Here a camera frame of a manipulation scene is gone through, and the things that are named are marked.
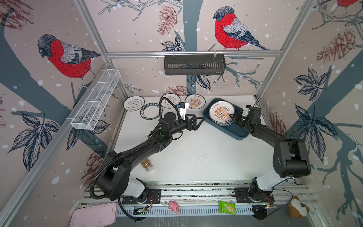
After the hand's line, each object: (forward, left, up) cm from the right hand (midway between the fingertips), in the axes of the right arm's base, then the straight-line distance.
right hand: (229, 115), depth 93 cm
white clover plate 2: (+28, +42, -11) cm, 52 cm away
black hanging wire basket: (+35, +24, +17) cm, 46 cm away
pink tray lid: (-57, +70, -9) cm, 91 cm away
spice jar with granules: (-32, +51, -8) cm, 61 cm away
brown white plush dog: (-49, -28, -12) cm, 58 cm away
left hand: (-15, +20, +16) cm, 30 cm away
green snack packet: (-50, +6, -12) cm, 52 cm away
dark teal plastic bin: (-8, -4, -7) cm, 11 cm away
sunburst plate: (+5, +6, -2) cm, 8 cm away
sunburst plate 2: (+24, +23, -11) cm, 35 cm away
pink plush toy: (-51, +33, -10) cm, 62 cm away
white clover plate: (+20, +76, -10) cm, 79 cm away
